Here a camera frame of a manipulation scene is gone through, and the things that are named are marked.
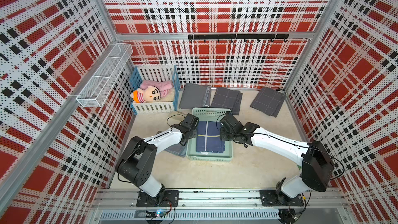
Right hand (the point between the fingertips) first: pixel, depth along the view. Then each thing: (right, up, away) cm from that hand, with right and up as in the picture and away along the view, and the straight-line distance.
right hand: (226, 132), depth 84 cm
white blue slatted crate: (-37, +17, +18) cm, 44 cm away
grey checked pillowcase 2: (+35, +18, +28) cm, 48 cm away
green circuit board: (-34, -35, -15) cm, 51 cm away
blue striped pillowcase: (-10, -6, +9) cm, 15 cm away
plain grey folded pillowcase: (-20, +22, +32) cm, 43 cm away
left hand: (-19, -1, +9) cm, 21 cm away
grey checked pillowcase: (+5, +20, +32) cm, 38 cm away
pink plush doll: (-48, +24, +15) cm, 55 cm away
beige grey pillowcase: (-28, -11, +5) cm, 31 cm away
